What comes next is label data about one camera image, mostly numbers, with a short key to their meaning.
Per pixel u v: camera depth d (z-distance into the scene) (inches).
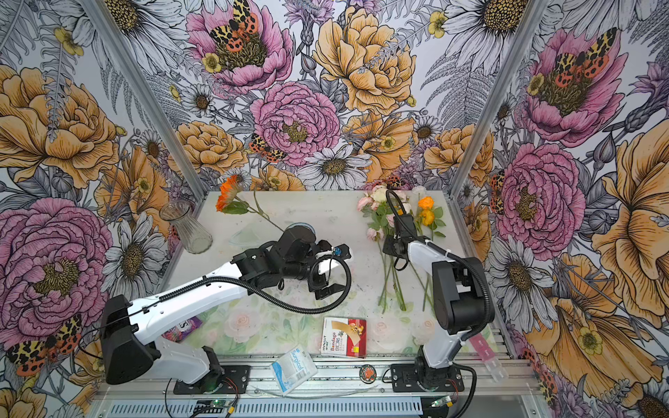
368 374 29.8
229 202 26.7
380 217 41.7
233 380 28.8
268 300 18.5
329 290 25.0
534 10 28.2
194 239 42.5
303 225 32.2
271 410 27.6
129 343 15.4
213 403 28.1
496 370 29.6
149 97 35.2
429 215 42.7
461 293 19.0
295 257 22.3
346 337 31.0
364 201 44.6
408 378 29.2
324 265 24.3
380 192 42.6
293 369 30.0
